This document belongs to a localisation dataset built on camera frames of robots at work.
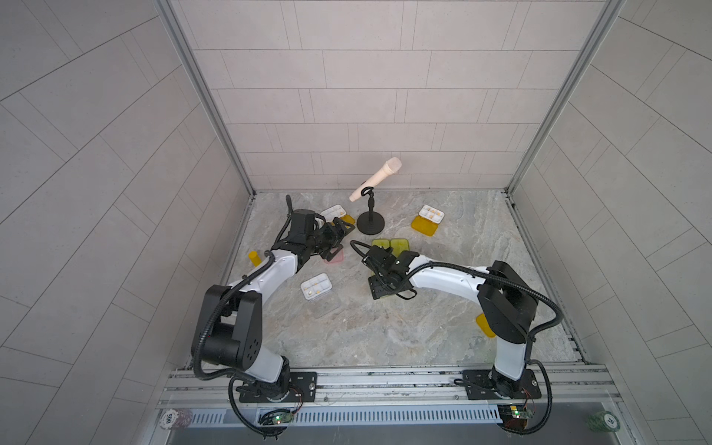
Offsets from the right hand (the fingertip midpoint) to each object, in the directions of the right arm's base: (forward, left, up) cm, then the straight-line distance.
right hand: (380, 290), depth 89 cm
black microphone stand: (+27, +2, +2) cm, 27 cm away
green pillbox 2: (+16, -8, +1) cm, 18 cm away
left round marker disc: (-31, +50, +8) cm, 59 cm away
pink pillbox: (+6, +13, +11) cm, 18 cm away
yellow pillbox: (+28, -21, 0) cm, 35 cm away
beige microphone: (+26, -5, +29) cm, 39 cm away
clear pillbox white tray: (-2, +19, 0) cm, 19 cm away
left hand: (+13, +8, +14) cm, 21 cm away
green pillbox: (+18, -3, +1) cm, 18 cm away
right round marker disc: (-37, -48, +4) cm, 60 cm away
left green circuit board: (-32, +26, +2) cm, 41 cm away
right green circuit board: (-35, -30, -2) cm, 46 cm away
